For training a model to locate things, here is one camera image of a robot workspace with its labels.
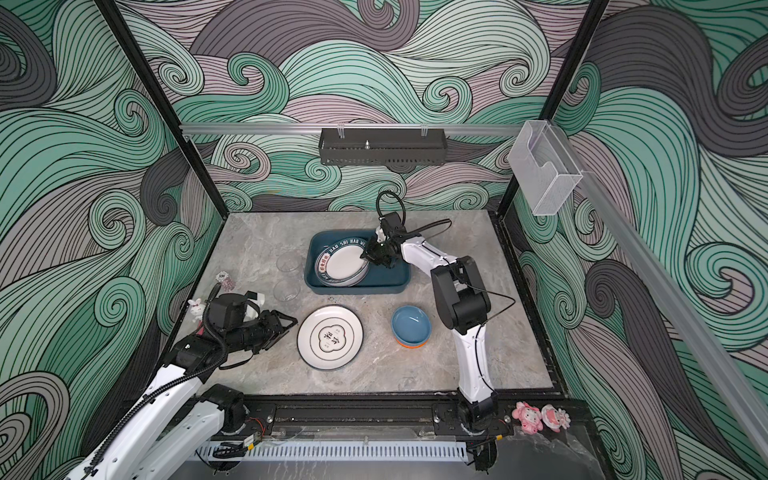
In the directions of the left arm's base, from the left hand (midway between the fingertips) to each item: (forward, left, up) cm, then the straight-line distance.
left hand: (295, 322), depth 76 cm
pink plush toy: (-19, -59, -9) cm, 63 cm away
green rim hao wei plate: (+22, -14, -7) cm, 27 cm away
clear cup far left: (+28, +10, -12) cm, 32 cm away
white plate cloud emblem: (+1, -8, -13) cm, 15 cm away
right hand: (+27, -16, -5) cm, 31 cm away
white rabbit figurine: (+6, +31, -7) cm, 33 cm away
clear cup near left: (+15, +8, -11) cm, 21 cm away
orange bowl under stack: (-3, -31, -9) cm, 32 cm away
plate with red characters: (+24, -5, -9) cm, 26 cm away
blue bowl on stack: (+3, -31, -7) cm, 32 cm away
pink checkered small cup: (+17, +28, -11) cm, 34 cm away
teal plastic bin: (+34, +1, -8) cm, 35 cm away
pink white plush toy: (-19, -65, -10) cm, 68 cm away
